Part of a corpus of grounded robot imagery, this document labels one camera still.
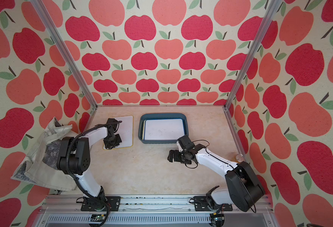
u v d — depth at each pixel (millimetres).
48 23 749
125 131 1042
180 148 732
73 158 500
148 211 733
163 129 1042
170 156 787
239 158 799
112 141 821
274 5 690
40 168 675
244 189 441
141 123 1054
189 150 649
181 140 697
